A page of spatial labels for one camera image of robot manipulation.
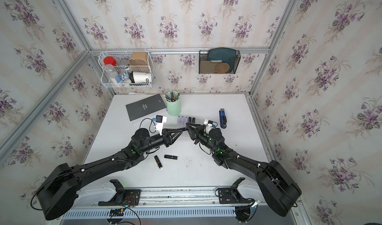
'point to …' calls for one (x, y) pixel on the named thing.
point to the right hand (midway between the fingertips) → (187, 125)
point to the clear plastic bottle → (111, 72)
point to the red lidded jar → (109, 60)
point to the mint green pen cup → (173, 103)
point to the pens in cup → (171, 97)
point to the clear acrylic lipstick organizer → (194, 120)
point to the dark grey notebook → (145, 107)
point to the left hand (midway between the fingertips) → (183, 135)
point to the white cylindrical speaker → (140, 77)
